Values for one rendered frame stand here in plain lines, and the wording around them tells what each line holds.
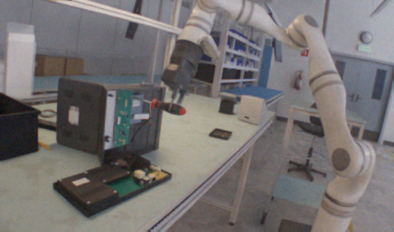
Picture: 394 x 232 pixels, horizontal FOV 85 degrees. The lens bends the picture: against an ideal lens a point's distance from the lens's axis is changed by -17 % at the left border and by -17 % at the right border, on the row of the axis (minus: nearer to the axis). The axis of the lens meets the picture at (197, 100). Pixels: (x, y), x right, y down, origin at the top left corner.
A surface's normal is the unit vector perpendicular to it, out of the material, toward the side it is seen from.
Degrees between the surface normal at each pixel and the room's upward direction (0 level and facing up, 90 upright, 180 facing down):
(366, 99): 90
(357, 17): 90
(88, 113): 90
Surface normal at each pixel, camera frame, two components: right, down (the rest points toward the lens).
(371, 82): -0.43, 0.08
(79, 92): -0.16, 0.14
